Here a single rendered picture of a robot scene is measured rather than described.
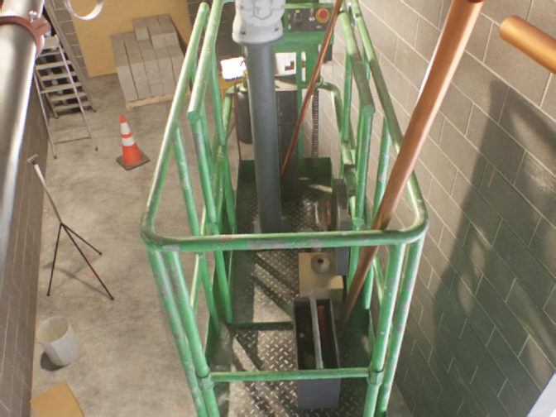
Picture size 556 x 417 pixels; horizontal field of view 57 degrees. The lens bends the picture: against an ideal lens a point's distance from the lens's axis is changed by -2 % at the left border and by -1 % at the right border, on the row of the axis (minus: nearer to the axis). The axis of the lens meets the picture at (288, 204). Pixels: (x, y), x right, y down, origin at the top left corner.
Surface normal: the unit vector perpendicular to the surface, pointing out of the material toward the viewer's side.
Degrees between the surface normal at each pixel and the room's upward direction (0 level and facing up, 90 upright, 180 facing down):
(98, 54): 90
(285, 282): 0
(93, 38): 90
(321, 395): 90
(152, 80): 90
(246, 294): 0
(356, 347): 0
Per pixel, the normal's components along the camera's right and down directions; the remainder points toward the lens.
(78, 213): -0.03, -0.74
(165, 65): 0.33, 0.63
